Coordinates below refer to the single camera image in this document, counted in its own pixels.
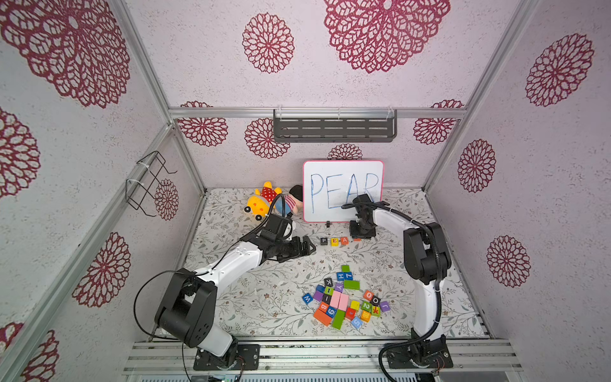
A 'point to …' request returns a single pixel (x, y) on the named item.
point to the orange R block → (357, 239)
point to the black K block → (328, 282)
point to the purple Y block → (339, 286)
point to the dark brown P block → (324, 241)
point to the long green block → (352, 284)
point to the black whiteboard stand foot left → (328, 224)
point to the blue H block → (340, 276)
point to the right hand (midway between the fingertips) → (355, 231)
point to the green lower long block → (338, 319)
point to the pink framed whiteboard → (328, 185)
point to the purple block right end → (385, 306)
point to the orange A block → (344, 240)
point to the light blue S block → (357, 322)
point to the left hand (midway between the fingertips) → (306, 252)
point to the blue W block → (307, 298)
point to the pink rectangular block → (339, 300)
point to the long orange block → (323, 317)
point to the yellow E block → (335, 242)
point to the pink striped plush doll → (293, 201)
